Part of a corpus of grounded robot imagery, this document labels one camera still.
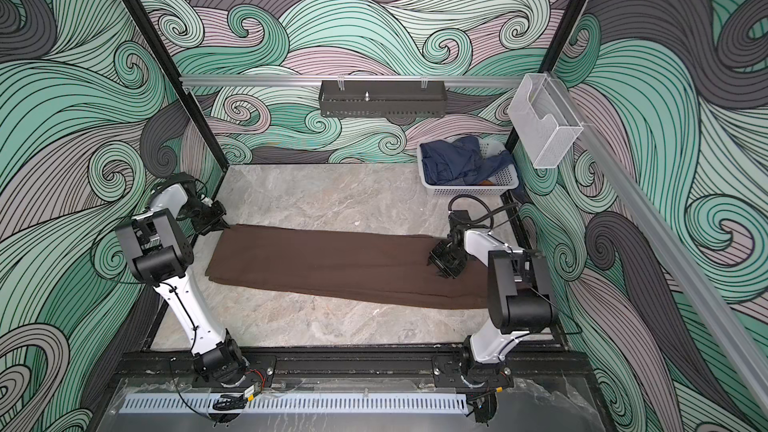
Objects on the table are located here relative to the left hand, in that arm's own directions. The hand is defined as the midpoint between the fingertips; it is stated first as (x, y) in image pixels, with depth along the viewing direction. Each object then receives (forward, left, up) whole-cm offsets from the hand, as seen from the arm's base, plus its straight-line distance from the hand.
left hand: (226, 221), depth 97 cm
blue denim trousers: (+27, -81, +4) cm, 86 cm away
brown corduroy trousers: (-13, -40, -5) cm, 42 cm away
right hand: (-12, -68, -4) cm, 69 cm away
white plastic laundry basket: (+36, -95, +4) cm, 102 cm away
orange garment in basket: (+21, -92, -2) cm, 95 cm away
